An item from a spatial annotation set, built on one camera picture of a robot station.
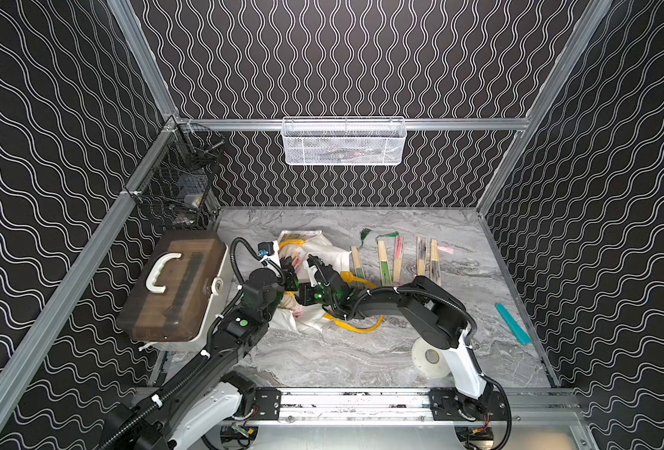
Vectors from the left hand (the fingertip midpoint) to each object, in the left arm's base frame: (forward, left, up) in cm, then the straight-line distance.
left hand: (289, 253), depth 76 cm
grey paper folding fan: (+18, -44, -22) cm, 52 cm away
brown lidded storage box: (-9, +31, -10) cm, 34 cm away
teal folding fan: (-9, -71, -23) cm, 75 cm away
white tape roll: (-18, -42, -23) cm, 51 cm away
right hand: (0, +1, -20) cm, 20 cm away
